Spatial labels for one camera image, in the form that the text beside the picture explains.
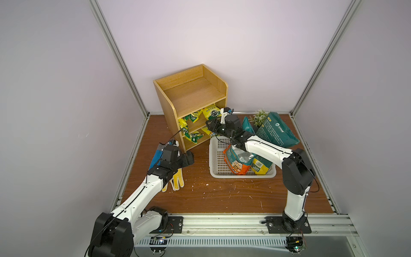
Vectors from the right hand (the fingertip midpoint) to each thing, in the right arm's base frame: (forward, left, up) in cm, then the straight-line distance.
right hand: (209, 119), depth 84 cm
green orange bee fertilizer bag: (-19, -16, -11) cm, 27 cm away
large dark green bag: (-8, -32, +1) cm, 33 cm away
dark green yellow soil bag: (-19, -28, -17) cm, 37 cm away
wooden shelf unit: (+12, +9, +6) cm, 16 cm away
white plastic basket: (-16, -5, -24) cm, 29 cm away
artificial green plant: (+8, -29, -7) cm, 31 cm away
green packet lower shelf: (+1, +12, -19) cm, 22 cm away
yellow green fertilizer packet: (+11, -1, -5) cm, 12 cm away
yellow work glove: (-24, +18, -23) cm, 38 cm away
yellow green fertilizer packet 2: (+5, +9, -3) cm, 11 cm away
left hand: (-15, +11, -12) cm, 22 cm away
